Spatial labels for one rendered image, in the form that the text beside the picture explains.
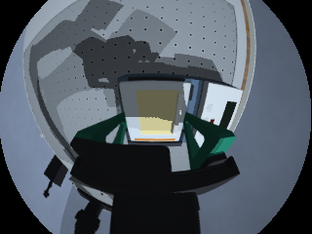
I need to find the dark blue dock with white console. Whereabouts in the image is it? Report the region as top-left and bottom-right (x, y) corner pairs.
(117, 73), (243, 146)

